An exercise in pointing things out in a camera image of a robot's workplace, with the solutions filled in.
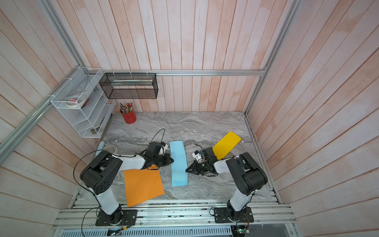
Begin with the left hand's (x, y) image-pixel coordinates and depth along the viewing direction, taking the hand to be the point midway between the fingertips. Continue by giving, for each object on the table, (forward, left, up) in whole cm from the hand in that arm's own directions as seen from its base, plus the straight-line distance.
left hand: (173, 162), depth 93 cm
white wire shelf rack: (+11, +45, +29) cm, 54 cm away
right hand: (-5, -9, 0) cm, 10 cm away
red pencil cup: (+34, +35, +9) cm, 49 cm away
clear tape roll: (+10, +44, -1) cm, 45 cm away
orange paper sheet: (-14, +18, 0) cm, 23 cm away
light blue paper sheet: (-9, -4, 0) cm, 10 cm away
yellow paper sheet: (+13, -36, 0) cm, 39 cm away
